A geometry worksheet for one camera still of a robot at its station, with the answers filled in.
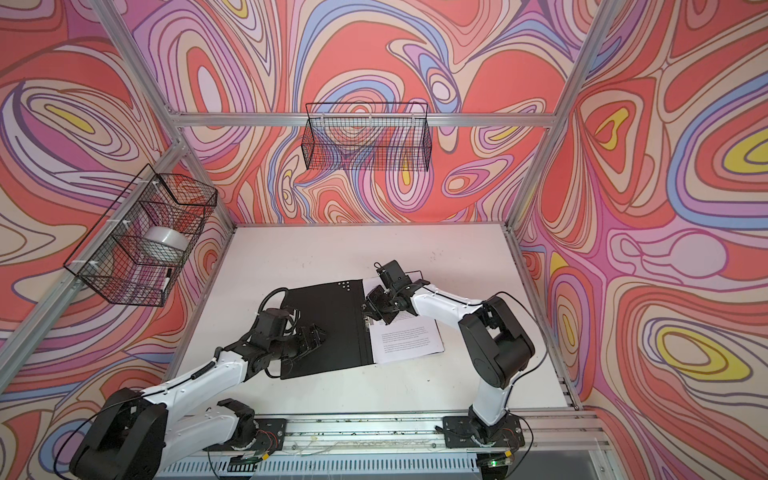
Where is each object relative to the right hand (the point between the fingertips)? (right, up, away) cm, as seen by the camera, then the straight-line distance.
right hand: (363, 314), depth 88 cm
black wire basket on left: (-52, +20, -18) cm, 59 cm away
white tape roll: (-47, +21, -18) cm, 54 cm away
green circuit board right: (+34, -32, -18) cm, 50 cm away
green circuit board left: (-28, -31, -18) cm, 45 cm away
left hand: (-11, -7, -2) cm, 13 cm away
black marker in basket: (-47, +11, -16) cm, 51 cm away
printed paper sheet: (+13, -7, +3) cm, 15 cm away
